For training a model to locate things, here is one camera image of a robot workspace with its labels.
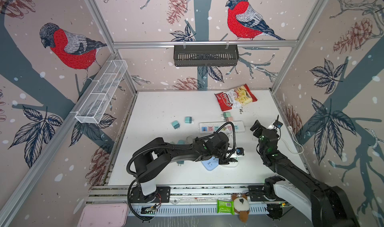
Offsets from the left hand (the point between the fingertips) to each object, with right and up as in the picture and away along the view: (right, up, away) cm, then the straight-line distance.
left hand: (237, 158), depth 76 cm
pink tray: (-65, -24, -7) cm, 69 cm away
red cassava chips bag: (+8, +33, +34) cm, 48 cm away
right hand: (+17, +16, +8) cm, 24 cm away
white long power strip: (-11, +12, +22) cm, 27 cm away
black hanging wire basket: (-28, +63, +31) cm, 76 cm away
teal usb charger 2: (-30, -5, +7) cm, 32 cm away
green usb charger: (0, +20, +28) cm, 34 cm away
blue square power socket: (-13, -5, +6) cm, 15 cm away
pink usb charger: (+2, +17, +25) cm, 30 cm away
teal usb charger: (-31, +4, +15) cm, 34 cm away
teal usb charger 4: (-27, +17, +25) cm, 40 cm away
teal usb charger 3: (-35, +14, +23) cm, 44 cm away
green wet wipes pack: (-7, -21, -6) cm, 23 cm away
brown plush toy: (0, -20, -7) cm, 21 cm away
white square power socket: (-4, -1, -6) cm, 8 cm away
